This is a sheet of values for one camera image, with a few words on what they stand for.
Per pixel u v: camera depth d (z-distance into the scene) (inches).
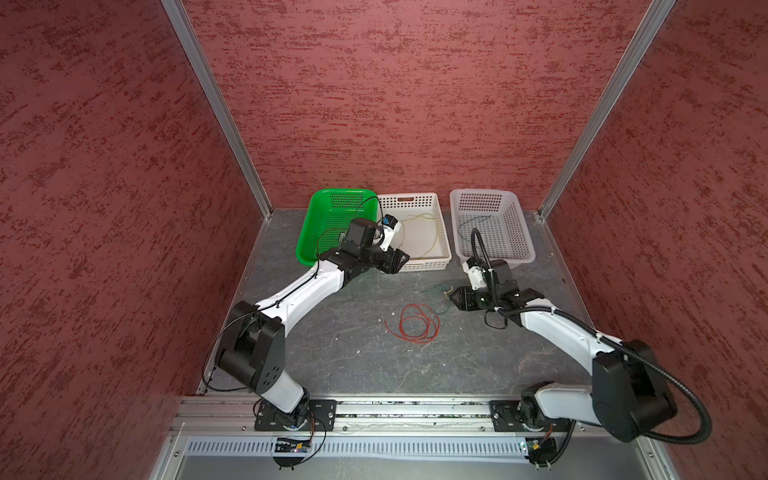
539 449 27.9
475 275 31.8
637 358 16.5
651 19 28.1
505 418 29.2
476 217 46.4
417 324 35.4
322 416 29.2
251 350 17.2
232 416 29.8
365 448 30.5
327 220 46.1
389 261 29.2
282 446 28.6
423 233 45.1
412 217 47.2
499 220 46.4
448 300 34.5
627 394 16.6
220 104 34.5
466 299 30.5
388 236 29.7
